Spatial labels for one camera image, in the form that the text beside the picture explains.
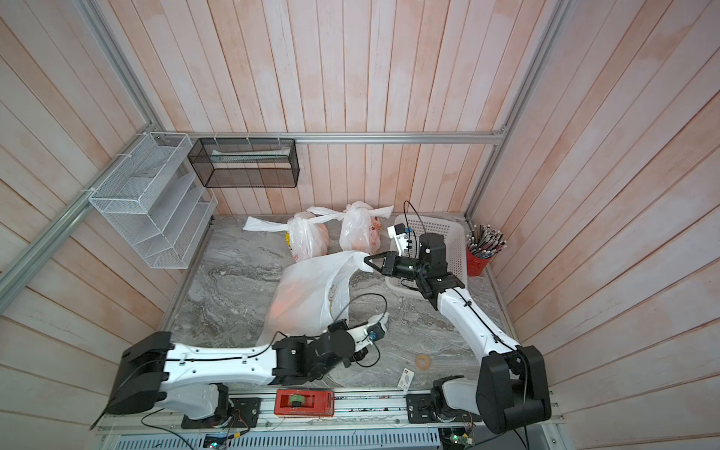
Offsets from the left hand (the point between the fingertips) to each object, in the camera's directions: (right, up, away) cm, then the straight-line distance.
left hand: (362, 325), depth 73 cm
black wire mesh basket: (-43, +52, +30) cm, 74 cm away
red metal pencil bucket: (+40, +15, +21) cm, 47 cm away
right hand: (+1, +17, +3) cm, 18 cm away
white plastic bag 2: (-18, +25, +19) cm, 36 cm away
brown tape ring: (+17, -14, +8) cm, 24 cm away
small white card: (+13, -17, +5) cm, 22 cm away
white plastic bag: (-15, +7, +7) cm, 18 cm away
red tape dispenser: (-15, -20, -2) cm, 25 cm away
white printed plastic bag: (0, +27, +23) cm, 35 cm away
